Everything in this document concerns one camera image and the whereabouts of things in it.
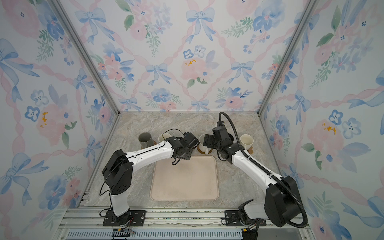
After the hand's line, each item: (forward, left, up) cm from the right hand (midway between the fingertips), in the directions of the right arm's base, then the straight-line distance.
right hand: (211, 137), depth 86 cm
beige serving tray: (-19, +9, -16) cm, 26 cm away
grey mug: (0, +39, -3) cm, 39 cm away
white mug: (-3, +3, -8) cm, 9 cm away
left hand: (-6, +14, -7) cm, 17 cm away
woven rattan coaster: (+6, +37, -16) cm, 40 cm away
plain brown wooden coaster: (-2, +5, -13) cm, 14 cm away
